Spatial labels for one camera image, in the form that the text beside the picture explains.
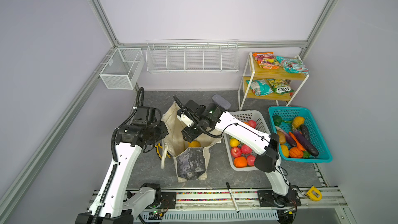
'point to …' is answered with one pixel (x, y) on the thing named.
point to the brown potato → (281, 137)
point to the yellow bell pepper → (298, 121)
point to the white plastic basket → (246, 115)
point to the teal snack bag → (260, 87)
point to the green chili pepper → (287, 121)
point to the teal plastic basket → (317, 138)
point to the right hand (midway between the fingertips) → (188, 135)
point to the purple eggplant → (307, 146)
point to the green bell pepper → (278, 120)
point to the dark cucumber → (306, 131)
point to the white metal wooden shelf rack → (253, 71)
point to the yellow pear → (194, 143)
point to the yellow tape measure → (314, 194)
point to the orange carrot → (298, 144)
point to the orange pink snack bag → (266, 60)
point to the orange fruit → (240, 162)
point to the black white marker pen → (233, 198)
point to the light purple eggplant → (288, 138)
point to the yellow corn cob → (285, 150)
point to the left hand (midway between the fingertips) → (166, 134)
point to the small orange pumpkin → (296, 152)
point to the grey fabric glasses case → (221, 102)
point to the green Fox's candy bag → (280, 86)
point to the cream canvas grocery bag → (189, 161)
